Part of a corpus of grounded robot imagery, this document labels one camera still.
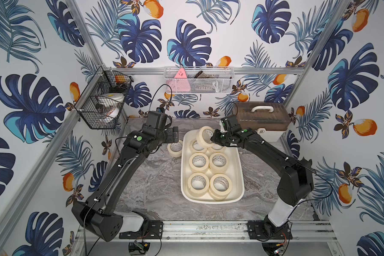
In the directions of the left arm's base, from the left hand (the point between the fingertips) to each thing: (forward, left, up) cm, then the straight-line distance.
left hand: (168, 128), depth 73 cm
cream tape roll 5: (+1, -27, -30) cm, 40 cm away
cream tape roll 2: (+12, -12, -30) cm, 35 cm away
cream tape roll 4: (+1, -15, -30) cm, 34 cm away
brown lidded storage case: (+34, -63, -23) cm, 75 cm away
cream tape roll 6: (-13, -16, -30) cm, 36 cm away
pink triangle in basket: (+31, -2, +3) cm, 31 cm away
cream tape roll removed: (+4, -17, -9) cm, 19 cm away
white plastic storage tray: (-8, -22, -27) cm, 36 cm away
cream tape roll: (+10, +1, -31) cm, 33 cm away
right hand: (+7, -21, -14) cm, 27 cm away
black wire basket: (+33, +42, +2) cm, 54 cm away
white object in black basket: (+13, +32, +1) cm, 35 cm away
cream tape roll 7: (-13, -28, -31) cm, 43 cm away
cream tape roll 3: (+12, -26, -30) cm, 41 cm away
